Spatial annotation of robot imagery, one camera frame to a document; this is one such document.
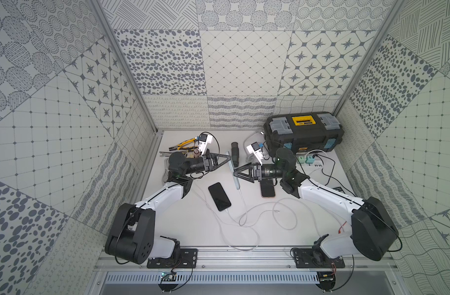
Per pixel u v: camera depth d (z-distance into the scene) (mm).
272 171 661
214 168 640
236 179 649
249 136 1185
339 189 929
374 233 421
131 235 424
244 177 647
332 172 982
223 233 814
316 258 656
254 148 675
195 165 666
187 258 736
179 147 1106
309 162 1007
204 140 684
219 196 904
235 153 1045
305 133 964
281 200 906
